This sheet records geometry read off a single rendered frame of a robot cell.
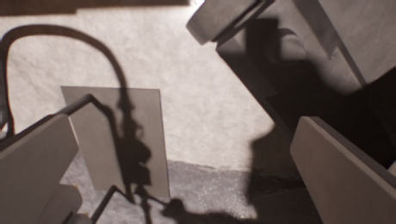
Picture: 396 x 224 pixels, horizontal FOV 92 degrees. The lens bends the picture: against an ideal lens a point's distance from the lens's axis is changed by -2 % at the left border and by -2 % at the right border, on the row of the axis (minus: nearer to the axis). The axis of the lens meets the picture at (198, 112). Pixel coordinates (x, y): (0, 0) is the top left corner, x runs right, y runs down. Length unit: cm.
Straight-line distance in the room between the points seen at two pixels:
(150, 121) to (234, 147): 26
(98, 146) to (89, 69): 26
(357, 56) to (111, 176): 76
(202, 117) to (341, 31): 37
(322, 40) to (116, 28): 45
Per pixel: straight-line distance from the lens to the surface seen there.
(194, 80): 53
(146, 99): 57
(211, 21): 31
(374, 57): 41
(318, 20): 33
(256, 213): 82
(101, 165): 80
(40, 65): 73
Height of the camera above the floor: 50
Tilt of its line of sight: 63 degrees down
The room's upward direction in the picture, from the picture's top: 165 degrees counter-clockwise
